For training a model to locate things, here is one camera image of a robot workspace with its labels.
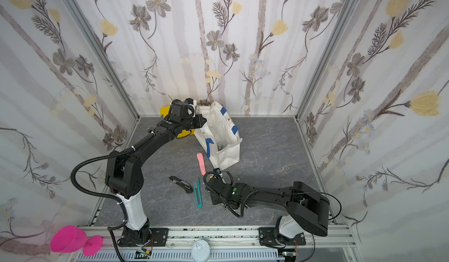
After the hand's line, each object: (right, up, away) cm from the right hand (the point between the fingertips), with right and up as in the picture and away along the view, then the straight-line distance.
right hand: (214, 191), depth 82 cm
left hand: (-4, +36, +7) cm, 37 cm away
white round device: (-4, -18, -15) cm, 24 cm away
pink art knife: (-10, +14, +17) cm, 24 cm away
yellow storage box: (-35, +42, +29) cm, 62 cm away
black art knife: (-17, +1, +7) cm, 18 cm away
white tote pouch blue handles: (+1, +25, +26) cm, 36 cm away
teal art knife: (-9, -2, +4) cm, 10 cm away
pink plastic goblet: (-49, -9, -22) cm, 54 cm away
